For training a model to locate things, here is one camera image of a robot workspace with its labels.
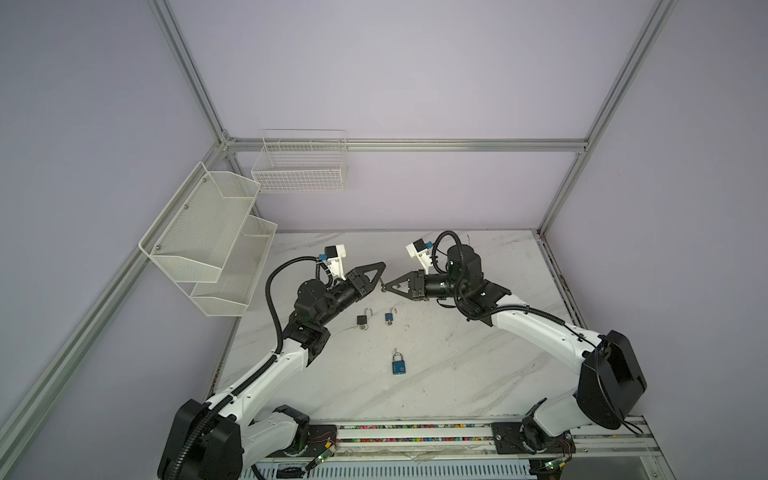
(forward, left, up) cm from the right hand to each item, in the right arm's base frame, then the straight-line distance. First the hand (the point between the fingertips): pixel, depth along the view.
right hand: (386, 289), depth 69 cm
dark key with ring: (+2, +1, -1) cm, 2 cm away
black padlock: (+7, +9, -28) cm, 30 cm away
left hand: (+5, 0, +3) cm, 5 cm away
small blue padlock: (+8, 0, -27) cm, 29 cm away
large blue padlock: (-7, -3, -28) cm, 29 cm away
